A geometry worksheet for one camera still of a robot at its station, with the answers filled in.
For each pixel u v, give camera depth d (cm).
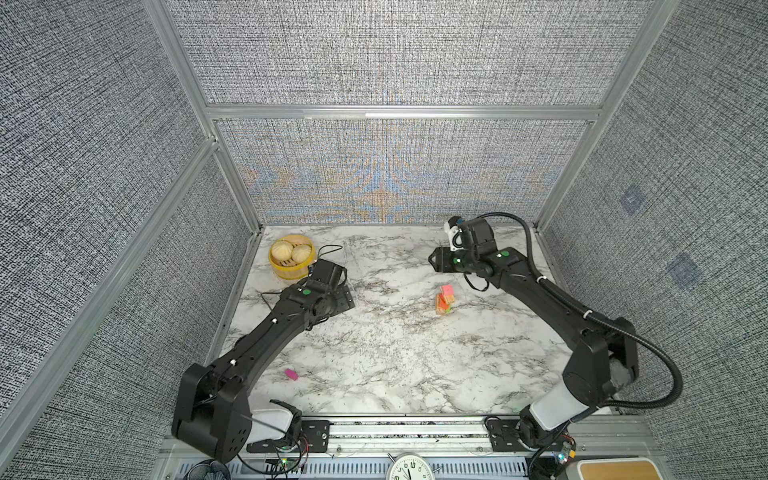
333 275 66
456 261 72
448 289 103
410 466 66
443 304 91
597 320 45
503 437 73
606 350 47
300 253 103
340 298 76
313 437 73
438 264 74
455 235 75
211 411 40
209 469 67
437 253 75
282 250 103
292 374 83
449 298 90
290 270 101
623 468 65
